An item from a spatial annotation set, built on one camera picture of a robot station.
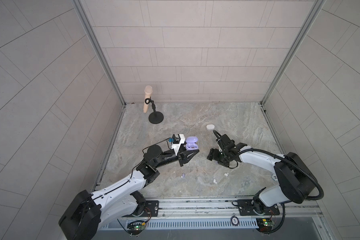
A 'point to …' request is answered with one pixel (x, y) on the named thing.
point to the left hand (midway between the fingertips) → (199, 150)
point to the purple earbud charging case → (191, 143)
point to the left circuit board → (136, 227)
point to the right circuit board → (265, 224)
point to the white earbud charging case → (210, 127)
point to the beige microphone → (148, 91)
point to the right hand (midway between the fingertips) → (210, 160)
